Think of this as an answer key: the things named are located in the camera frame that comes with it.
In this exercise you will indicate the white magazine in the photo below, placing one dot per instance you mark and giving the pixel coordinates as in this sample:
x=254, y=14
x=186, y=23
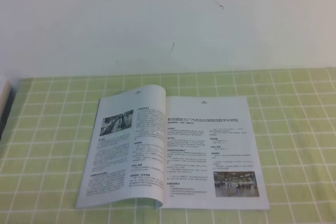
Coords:
x=180, y=152

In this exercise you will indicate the green checkered tablecloth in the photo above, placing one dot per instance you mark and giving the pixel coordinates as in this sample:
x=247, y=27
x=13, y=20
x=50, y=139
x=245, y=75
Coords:
x=48, y=130

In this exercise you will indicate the white side table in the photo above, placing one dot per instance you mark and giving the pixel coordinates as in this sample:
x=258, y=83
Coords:
x=5, y=89

